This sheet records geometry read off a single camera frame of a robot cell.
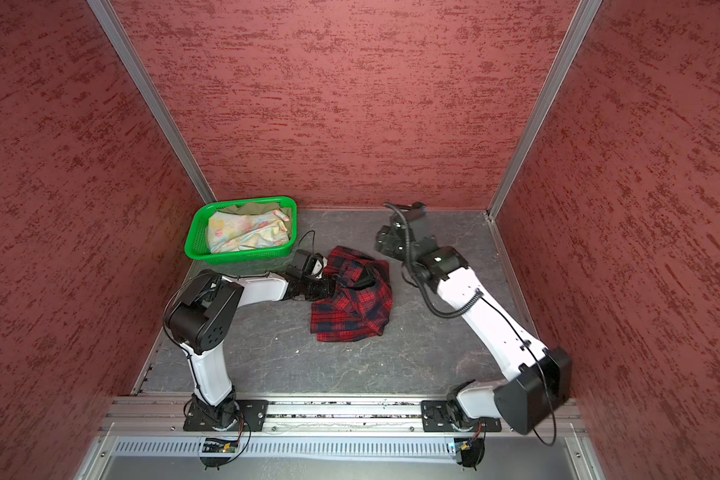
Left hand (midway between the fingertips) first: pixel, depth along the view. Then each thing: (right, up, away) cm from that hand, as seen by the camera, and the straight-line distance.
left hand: (338, 295), depth 97 cm
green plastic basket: (-50, +17, +5) cm, 53 cm away
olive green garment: (-34, +30, +15) cm, 48 cm away
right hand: (+14, +17, -19) cm, 29 cm away
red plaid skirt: (+8, 0, -15) cm, 17 cm away
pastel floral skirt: (-41, +22, +10) cm, 47 cm away
